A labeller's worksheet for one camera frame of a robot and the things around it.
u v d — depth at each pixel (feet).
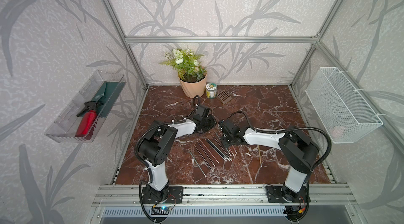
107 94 2.46
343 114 1.99
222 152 2.84
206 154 2.84
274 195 2.40
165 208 2.32
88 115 2.00
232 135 2.33
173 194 2.40
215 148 2.91
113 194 2.47
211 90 3.55
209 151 2.86
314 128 1.52
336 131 2.35
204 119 2.59
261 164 2.72
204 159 2.77
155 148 1.60
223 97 3.65
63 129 1.91
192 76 3.45
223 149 2.91
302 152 1.54
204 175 2.59
